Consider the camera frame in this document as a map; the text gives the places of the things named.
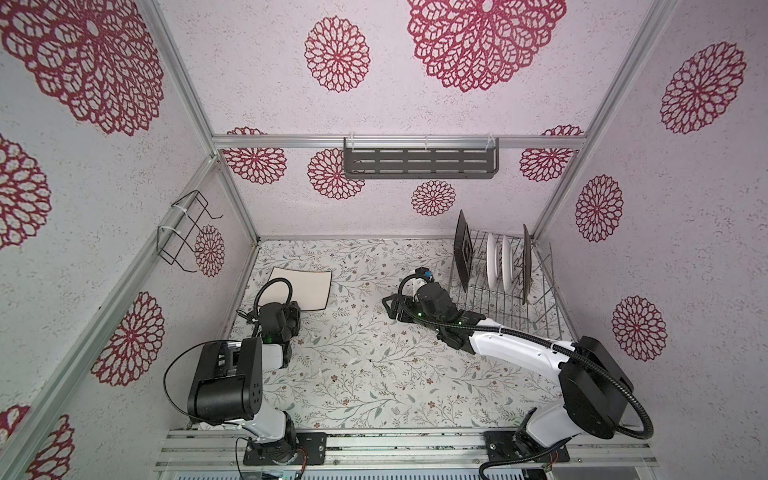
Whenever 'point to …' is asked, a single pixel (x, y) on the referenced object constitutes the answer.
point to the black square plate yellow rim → (527, 264)
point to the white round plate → (492, 261)
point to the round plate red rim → (507, 263)
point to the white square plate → (310, 288)
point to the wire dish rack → (513, 281)
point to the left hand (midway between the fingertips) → (298, 303)
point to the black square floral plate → (463, 250)
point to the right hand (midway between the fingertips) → (390, 297)
